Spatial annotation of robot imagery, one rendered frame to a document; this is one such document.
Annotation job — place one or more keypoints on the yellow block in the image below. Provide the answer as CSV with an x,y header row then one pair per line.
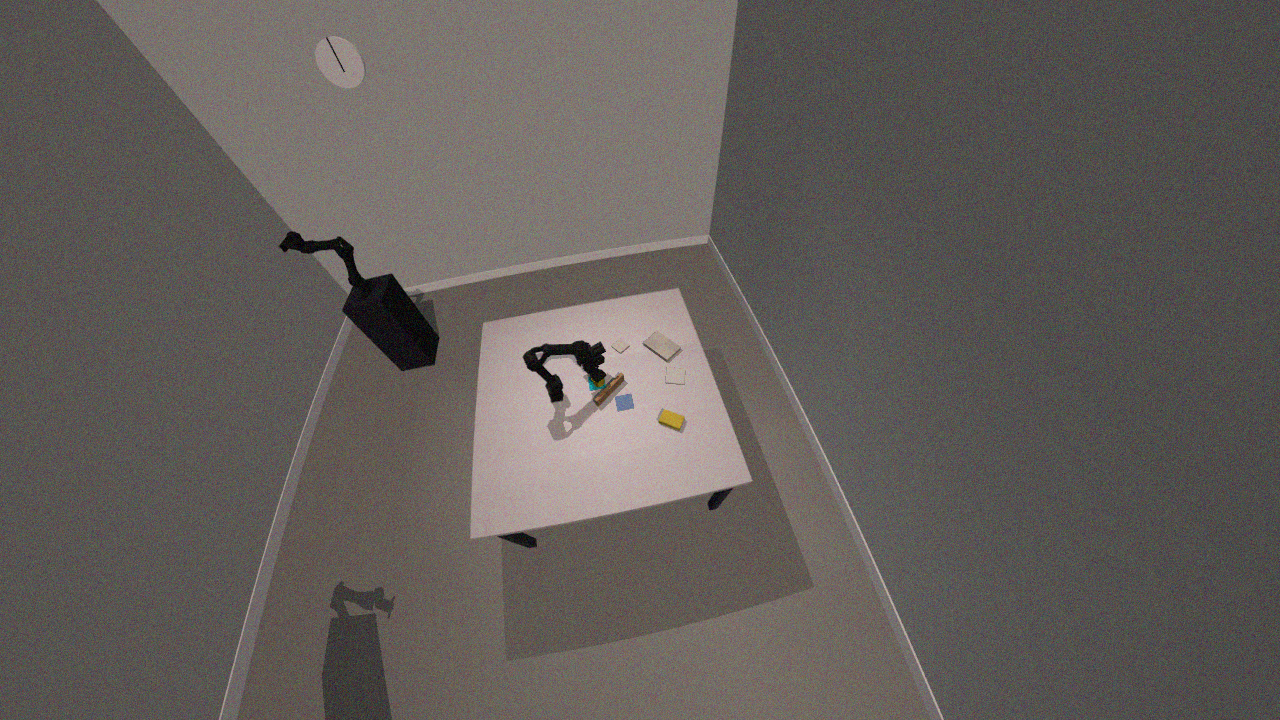
x,y
671,419

